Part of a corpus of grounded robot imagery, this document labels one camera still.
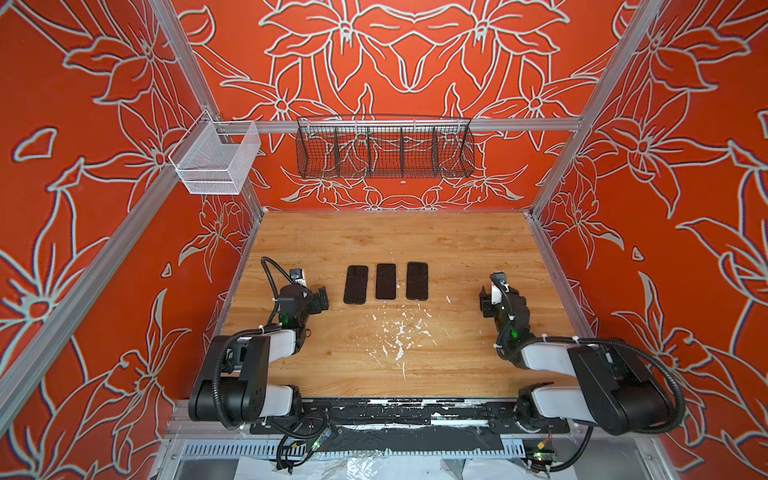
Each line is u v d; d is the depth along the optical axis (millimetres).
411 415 743
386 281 992
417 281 1003
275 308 714
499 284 738
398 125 922
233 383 428
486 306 817
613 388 427
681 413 384
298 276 807
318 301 840
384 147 976
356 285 1032
